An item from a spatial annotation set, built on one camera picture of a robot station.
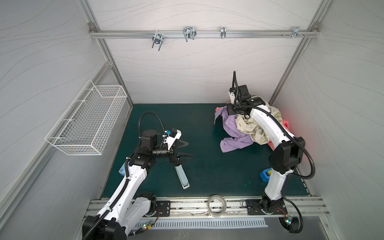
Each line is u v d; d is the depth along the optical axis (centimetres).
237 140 95
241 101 66
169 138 62
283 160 50
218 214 70
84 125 68
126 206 45
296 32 76
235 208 75
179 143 71
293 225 72
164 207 73
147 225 69
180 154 61
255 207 73
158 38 80
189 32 77
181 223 70
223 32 78
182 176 82
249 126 89
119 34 79
